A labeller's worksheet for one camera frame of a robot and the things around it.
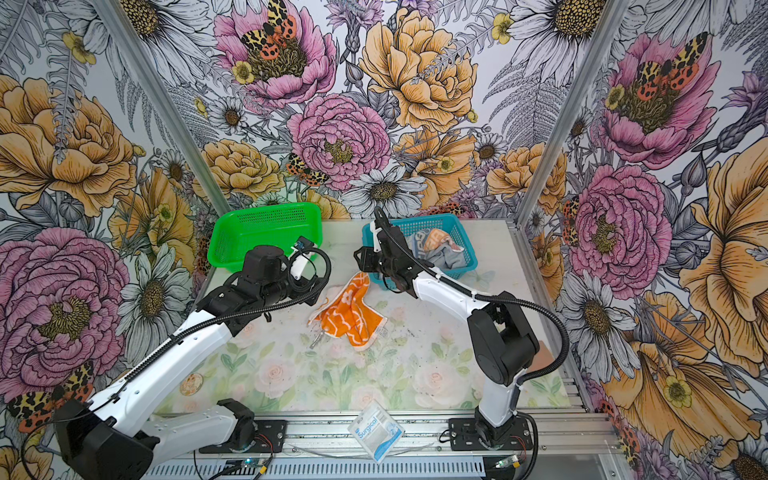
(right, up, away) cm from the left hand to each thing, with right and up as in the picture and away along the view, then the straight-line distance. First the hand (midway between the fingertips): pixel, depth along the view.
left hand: (308, 280), depth 78 cm
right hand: (+12, +4, +10) cm, 16 cm away
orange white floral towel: (+7, -12, +14) cm, 19 cm away
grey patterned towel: (+40, +6, +24) cm, 47 cm away
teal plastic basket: (+43, +18, +31) cm, 55 cm away
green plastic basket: (-26, +17, +43) cm, 53 cm away
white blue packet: (+18, -37, -3) cm, 41 cm away
